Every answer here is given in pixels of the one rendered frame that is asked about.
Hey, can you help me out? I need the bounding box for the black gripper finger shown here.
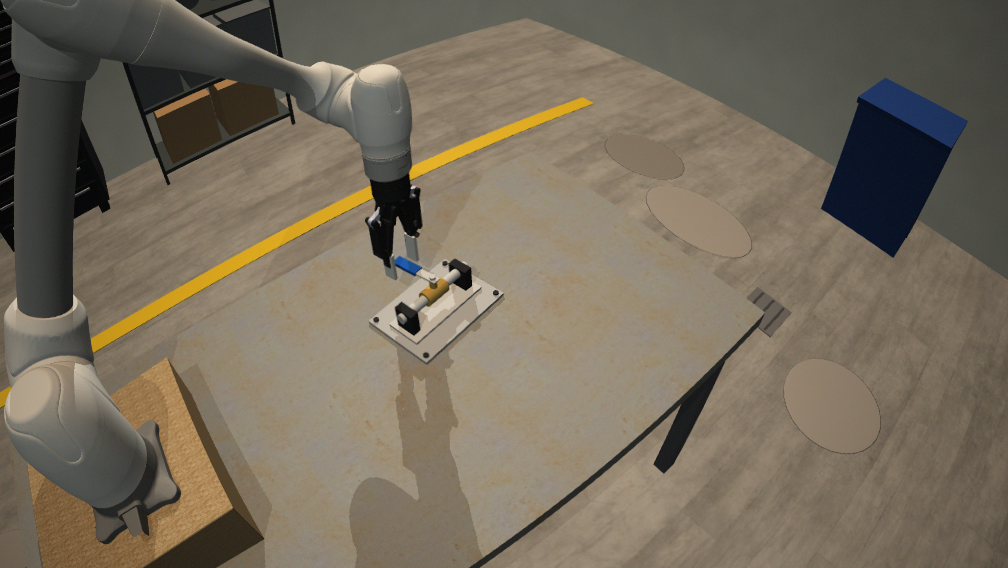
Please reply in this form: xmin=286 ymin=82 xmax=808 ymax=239
xmin=398 ymin=185 xmax=422 ymax=262
xmin=365 ymin=206 xmax=398 ymax=280

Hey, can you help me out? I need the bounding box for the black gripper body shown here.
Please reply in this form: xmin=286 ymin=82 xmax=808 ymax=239
xmin=370 ymin=173 xmax=411 ymax=220

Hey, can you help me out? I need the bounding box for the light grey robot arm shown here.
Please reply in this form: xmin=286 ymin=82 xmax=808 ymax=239
xmin=0 ymin=0 xmax=412 ymax=544

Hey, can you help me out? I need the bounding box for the ball valve with blue lever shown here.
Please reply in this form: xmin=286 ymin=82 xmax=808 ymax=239
xmin=389 ymin=256 xmax=481 ymax=345

